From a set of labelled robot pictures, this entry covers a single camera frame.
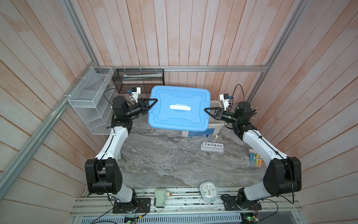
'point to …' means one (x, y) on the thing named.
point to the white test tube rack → (212, 146)
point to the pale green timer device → (160, 195)
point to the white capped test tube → (215, 140)
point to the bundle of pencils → (254, 114)
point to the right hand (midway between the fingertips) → (204, 111)
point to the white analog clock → (209, 191)
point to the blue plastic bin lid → (179, 108)
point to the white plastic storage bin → (216, 127)
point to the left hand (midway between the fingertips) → (158, 103)
